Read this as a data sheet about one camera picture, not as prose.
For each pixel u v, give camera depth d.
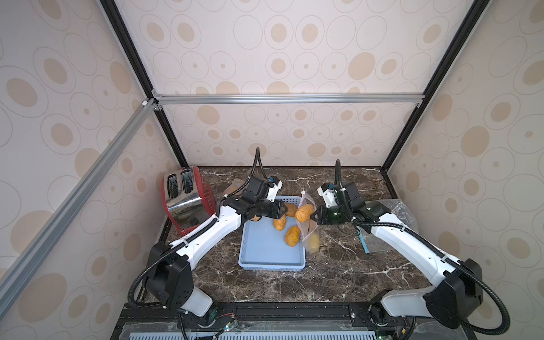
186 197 1.04
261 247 0.90
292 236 0.87
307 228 0.80
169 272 0.42
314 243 0.85
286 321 0.73
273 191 0.73
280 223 0.92
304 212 0.80
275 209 0.71
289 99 0.91
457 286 0.39
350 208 0.60
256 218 0.70
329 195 0.73
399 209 1.00
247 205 0.58
